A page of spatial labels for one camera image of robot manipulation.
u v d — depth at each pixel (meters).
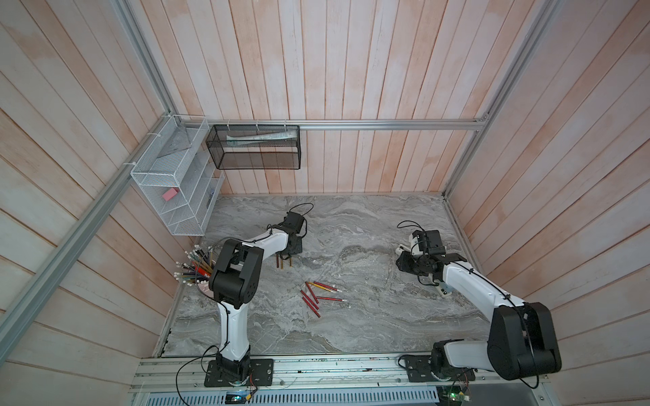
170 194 0.82
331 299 0.88
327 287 0.91
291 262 0.98
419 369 0.73
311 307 0.86
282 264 0.98
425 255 0.70
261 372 0.74
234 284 0.53
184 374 0.75
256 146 0.90
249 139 0.90
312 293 0.90
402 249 1.00
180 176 0.70
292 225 0.82
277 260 0.98
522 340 0.42
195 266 0.81
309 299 0.88
